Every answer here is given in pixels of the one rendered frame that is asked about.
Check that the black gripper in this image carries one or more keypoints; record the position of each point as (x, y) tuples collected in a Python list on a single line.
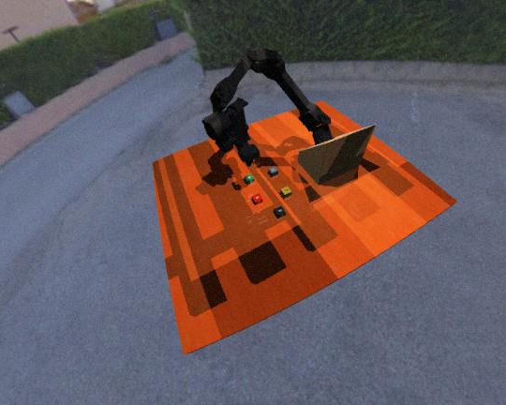
[(246, 152)]

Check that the green block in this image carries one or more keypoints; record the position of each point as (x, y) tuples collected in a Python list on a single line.
[(249, 178)]

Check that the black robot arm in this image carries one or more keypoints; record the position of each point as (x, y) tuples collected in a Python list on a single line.
[(271, 64)]

